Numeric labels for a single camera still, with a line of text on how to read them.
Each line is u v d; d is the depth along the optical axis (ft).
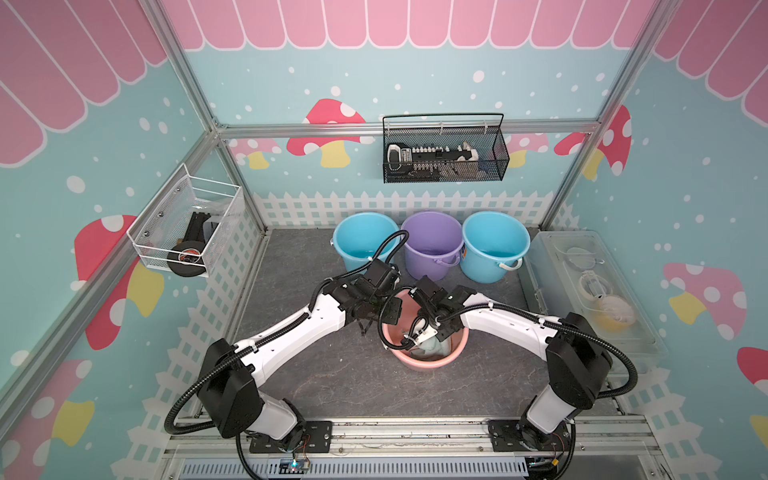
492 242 3.49
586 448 2.39
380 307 2.15
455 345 2.37
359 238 3.14
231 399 1.33
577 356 1.59
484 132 2.95
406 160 2.89
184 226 2.41
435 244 3.42
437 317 2.01
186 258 2.22
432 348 2.73
